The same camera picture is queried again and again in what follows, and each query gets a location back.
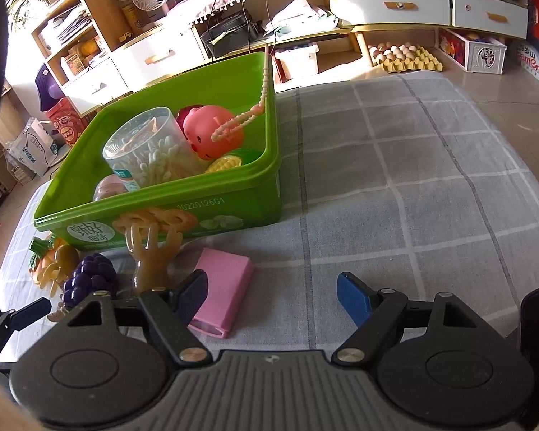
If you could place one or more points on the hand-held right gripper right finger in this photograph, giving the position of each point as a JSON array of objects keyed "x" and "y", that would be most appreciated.
[{"x": 355, "y": 298}]

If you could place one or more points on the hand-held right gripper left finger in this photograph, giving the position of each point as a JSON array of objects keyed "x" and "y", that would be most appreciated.
[{"x": 193, "y": 295}]

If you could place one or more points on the pink rectangular box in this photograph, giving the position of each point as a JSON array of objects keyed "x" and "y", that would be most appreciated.
[{"x": 227, "y": 278}]

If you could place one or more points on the green plastic box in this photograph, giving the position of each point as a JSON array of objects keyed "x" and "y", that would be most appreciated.
[{"x": 251, "y": 191}]

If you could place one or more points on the pink dome toy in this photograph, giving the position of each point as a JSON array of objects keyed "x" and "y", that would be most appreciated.
[{"x": 108, "y": 188}]

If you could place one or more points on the yellow plastic toy food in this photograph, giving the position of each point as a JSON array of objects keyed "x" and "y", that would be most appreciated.
[{"x": 227, "y": 163}]

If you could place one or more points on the clear cotton swab jar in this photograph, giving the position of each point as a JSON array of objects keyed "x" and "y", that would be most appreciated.
[{"x": 152, "y": 152}]

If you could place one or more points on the red pink plastic toy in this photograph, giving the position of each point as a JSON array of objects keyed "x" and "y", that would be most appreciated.
[{"x": 184, "y": 114}]

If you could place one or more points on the beige toy hand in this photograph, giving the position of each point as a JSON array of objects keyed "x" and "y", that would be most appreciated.
[{"x": 57, "y": 314}]

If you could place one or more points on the amber translucent toy hand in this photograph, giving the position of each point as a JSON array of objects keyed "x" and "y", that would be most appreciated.
[{"x": 150, "y": 262}]

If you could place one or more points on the orange toy pumpkin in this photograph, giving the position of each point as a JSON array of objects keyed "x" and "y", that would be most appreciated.
[{"x": 41, "y": 255}]

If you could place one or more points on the olive yellow toy hand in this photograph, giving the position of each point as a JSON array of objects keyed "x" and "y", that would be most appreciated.
[{"x": 65, "y": 260}]

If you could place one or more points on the purple toy grapes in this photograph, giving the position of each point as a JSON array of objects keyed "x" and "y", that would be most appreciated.
[{"x": 90, "y": 278}]

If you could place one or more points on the blue checked tablecloth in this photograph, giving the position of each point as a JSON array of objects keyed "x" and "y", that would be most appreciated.
[{"x": 408, "y": 211}]

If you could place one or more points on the white shopping bag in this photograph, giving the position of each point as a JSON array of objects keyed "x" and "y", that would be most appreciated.
[{"x": 33, "y": 147}]

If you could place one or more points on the clear storage box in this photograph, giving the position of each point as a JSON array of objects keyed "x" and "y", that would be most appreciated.
[{"x": 296, "y": 62}]

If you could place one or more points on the yellow egg tray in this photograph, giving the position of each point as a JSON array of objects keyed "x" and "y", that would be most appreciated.
[{"x": 405, "y": 57}]

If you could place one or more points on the small cardboard box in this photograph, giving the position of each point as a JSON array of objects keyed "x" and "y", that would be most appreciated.
[{"x": 74, "y": 61}]

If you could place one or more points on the wooden cabinet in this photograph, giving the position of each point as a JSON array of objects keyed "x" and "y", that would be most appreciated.
[{"x": 296, "y": 36}]

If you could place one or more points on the white patterned box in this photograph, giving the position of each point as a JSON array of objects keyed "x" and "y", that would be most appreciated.
[{"x": 476, "y": 52}]

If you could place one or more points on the stack of papers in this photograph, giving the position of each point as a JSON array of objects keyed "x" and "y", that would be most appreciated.
[{"x": 67, "y": 25}]

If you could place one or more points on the yellow snack box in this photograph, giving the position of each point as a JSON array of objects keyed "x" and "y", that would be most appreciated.
[{"x": 133, "y": 15}]

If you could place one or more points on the white plastic bags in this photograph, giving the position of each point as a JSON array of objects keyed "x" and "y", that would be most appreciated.
[{"x": 303, "y": 14}]

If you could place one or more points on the blue white carton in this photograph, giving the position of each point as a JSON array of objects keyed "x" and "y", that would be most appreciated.
[{"x": 535, "y": 63}]

